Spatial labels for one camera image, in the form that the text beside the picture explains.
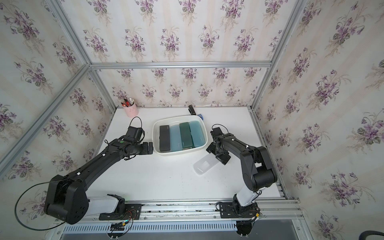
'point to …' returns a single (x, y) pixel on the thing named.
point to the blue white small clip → (201, 116)
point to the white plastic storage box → (176, 120)
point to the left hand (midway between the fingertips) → (147, 149)
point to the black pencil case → (164, 138)
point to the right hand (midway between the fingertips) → (215, 156)
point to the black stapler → (191, 110)
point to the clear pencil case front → (205, 163)
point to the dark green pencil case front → (186, 135)
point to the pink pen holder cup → (132, 111)
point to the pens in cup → (127, 102)
